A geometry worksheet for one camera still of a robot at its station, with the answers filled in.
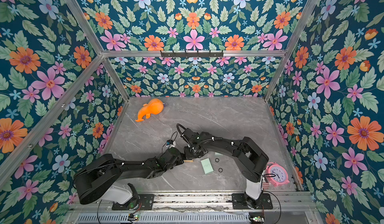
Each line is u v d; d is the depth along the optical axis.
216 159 0.88
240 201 0.74
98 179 0.44
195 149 0.62
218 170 0.84
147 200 0.74
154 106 1.07
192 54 0.93
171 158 0.68
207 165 0.84
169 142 0.80
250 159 0.47
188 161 0.87
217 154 0.88
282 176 0.80
